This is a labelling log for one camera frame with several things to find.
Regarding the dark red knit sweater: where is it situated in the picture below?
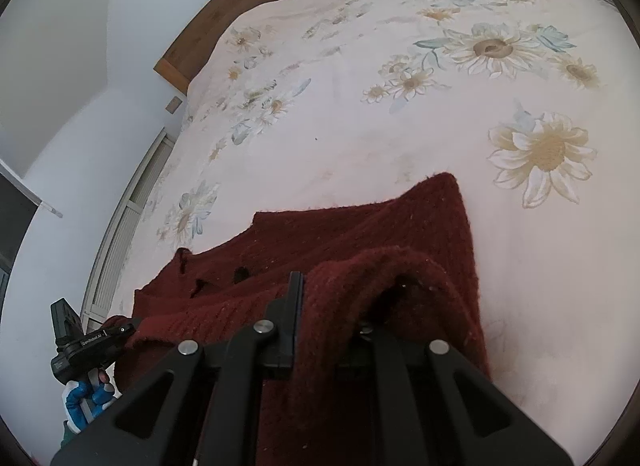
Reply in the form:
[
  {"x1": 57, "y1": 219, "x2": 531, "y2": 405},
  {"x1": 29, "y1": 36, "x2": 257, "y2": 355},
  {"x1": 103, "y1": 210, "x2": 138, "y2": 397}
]
[{"x1": 115, "y1": 173, "x2": 489, "y2": 465}]

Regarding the blue gloved left hand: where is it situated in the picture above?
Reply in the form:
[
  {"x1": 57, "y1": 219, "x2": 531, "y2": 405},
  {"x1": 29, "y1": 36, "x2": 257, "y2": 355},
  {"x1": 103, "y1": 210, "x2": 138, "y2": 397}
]
[{"x1": 62, "y1": 368, "x2": 116, "y2": 434}]

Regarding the white louvered radiator cover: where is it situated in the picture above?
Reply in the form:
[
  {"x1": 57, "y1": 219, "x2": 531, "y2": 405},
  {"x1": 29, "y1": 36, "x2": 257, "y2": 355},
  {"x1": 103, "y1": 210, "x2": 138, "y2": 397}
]
[{"x1": 80, "y1": 129, "x2": 175, "y2": 329}]

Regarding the dark window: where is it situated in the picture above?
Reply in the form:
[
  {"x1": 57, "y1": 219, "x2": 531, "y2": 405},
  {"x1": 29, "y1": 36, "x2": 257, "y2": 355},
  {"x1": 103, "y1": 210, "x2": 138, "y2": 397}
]
[{"x1": 0, "y1": 161, "x2": 63, "y2": 303}]

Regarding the left wall switch plate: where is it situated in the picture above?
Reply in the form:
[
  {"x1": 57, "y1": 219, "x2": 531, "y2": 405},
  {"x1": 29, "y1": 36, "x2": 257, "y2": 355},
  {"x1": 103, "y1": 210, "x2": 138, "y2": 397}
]
[{"x1": 165, "y1": 96, "x2": 182, "y2": 114}]

